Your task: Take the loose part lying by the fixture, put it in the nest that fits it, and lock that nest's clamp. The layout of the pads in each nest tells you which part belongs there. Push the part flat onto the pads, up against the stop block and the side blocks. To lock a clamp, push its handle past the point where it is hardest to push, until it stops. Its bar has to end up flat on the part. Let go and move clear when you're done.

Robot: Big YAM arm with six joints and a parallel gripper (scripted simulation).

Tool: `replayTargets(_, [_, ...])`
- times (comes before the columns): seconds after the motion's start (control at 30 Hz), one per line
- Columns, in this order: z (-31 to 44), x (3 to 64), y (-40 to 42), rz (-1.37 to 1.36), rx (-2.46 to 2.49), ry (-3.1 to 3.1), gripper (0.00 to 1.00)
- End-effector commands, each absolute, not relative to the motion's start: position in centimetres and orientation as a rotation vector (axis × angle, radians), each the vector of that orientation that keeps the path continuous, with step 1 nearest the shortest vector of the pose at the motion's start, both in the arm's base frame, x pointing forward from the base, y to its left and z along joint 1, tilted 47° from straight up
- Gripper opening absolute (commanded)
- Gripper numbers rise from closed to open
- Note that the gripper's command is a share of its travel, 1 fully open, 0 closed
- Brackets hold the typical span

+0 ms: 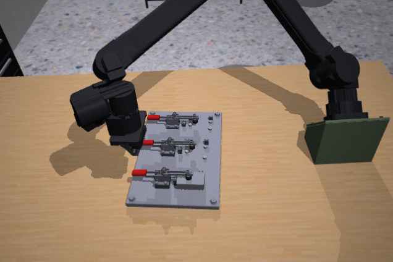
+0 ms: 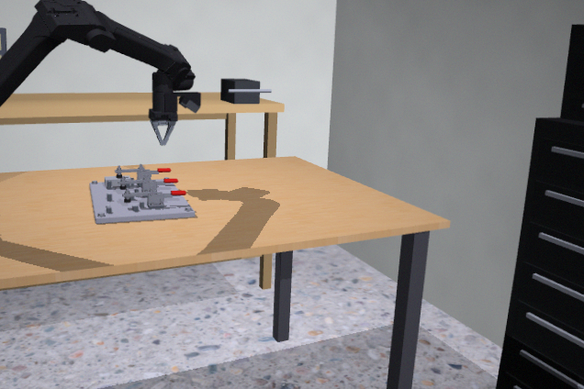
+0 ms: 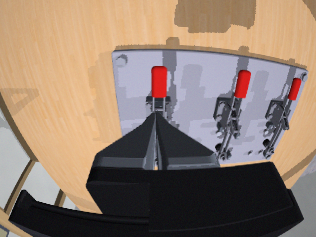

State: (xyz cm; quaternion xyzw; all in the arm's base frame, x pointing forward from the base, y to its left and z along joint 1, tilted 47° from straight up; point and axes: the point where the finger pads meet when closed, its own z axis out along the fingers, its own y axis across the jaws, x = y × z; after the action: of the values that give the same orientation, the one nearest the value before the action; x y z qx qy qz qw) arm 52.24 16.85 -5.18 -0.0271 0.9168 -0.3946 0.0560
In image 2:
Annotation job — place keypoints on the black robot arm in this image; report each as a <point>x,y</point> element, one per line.
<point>59,20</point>

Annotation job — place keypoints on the black toggle clamp with red handle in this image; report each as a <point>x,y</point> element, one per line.
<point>145,184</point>
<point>155,198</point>

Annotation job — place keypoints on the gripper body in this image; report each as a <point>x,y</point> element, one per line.
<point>157,109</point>

